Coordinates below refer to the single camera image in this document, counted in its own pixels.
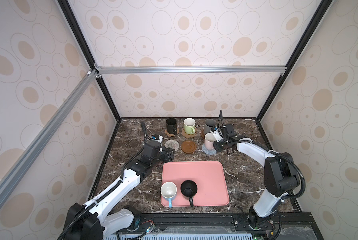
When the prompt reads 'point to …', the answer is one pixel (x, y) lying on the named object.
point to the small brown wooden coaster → (188, 146)
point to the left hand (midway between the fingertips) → (175, 150)
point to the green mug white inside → (189, 124)
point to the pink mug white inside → (208, 141)
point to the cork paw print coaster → (189, 135)
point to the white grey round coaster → (172, 143)
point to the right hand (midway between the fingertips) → (216, 143)
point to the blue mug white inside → (168, 190)
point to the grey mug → (209, 124)
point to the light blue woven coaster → (208, 152)
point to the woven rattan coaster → (171, 134)
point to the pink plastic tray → (209, 177)
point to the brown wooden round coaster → (202, 134)
